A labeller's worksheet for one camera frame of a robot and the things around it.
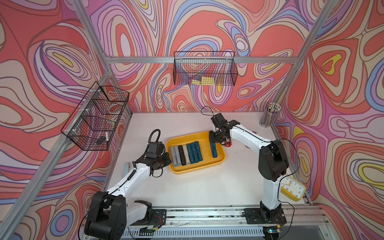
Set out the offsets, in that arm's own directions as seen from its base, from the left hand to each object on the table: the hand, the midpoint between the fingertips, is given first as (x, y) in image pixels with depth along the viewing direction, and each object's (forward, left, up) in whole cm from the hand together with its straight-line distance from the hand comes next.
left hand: (172, 159), depth 87 cm
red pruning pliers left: (+15, -37, -6) cm, 40 cm away
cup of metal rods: (+31, -65, +3) cm, 72 cm away
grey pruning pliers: (+3, -2, -3) cm, 4 cm away
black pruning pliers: (+5, -5, -4) cm, 8 cm away
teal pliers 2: (+3, -26, +1) cm, 26 cm away
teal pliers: (+6, -14, -3) cm, 15 cm away
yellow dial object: (-15, -67, -5) cm, 69 cm away
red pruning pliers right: (+23, -57, -4) cm, 61 cm away
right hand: (+11, -25, +1) cm, 27 cm away
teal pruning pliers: (+6, -11, -3) cm, 13 cm away
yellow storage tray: (+19, -20, -6) cm, 28 cm away
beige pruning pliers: (+5, -8, -4) cm, 11 cm away
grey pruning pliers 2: (+6, -3, -4) cm, 7 cm away
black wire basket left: (+6, +38, +23) cm, 45 cm away
